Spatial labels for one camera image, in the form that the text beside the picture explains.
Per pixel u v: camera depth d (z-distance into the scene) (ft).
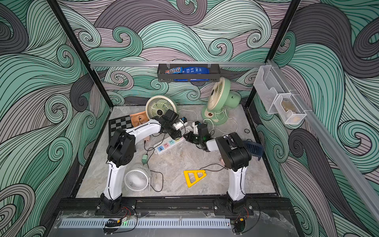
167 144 3.11
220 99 2.82
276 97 2.34
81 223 2.29
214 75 3.04
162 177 2.74
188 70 3.03
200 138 2.67
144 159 2.88
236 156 1.70
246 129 3.49
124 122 3.49
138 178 2.40
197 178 2.68
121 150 1.79
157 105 3.23
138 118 3.40
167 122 2.51
